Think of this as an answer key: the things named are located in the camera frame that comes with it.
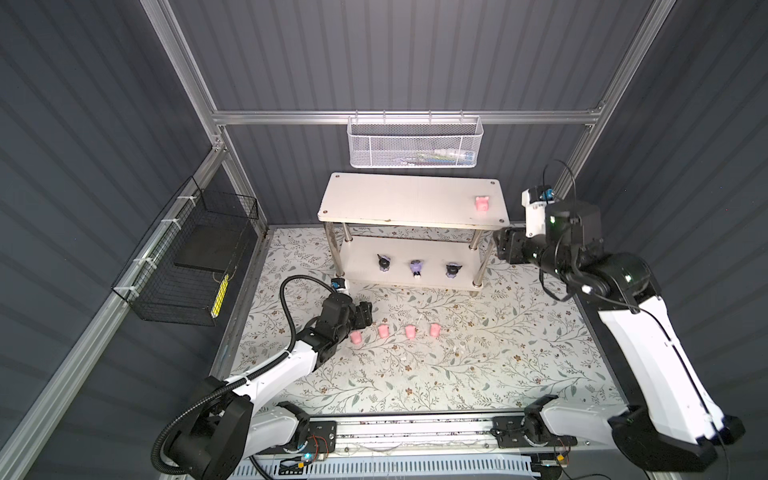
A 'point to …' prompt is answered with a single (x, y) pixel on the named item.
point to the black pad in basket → (209, 246)
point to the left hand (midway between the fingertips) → (361, 305)
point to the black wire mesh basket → (181, 271)
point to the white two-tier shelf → (413, 200)
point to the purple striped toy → (452, 270)
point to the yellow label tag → (218, 302)
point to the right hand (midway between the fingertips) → (511, 237)
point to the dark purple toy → (384, 263)
